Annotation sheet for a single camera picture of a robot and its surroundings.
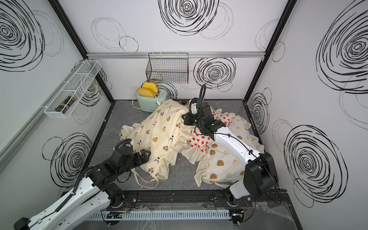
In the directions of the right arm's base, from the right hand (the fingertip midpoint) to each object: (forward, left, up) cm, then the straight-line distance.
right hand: (182, 116), depth 79 cm
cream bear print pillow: (-22, -22, -16) cm, 34 cm away
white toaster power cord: (+19, +18, -9) cm, 28 cm away
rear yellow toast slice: (+30, +24, -3) cm, 39 cm away
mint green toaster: (+20, +26, -12) cm, 35 cm away
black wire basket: (+60, +16, -8) cm, 62 cm away
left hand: (-19, +20, -12) cm, 29 cm away
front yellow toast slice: (+24, +27, -4) cm, 36 cm away
